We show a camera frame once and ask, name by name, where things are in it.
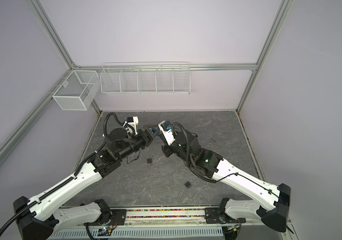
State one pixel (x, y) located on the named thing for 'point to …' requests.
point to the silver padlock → (149, 160)
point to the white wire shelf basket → (146, 78)
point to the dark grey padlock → (188, 184)
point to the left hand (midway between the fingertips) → (160, 132)
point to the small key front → (180, 193)
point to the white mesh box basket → (78, 91)
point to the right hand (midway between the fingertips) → (161, 136)
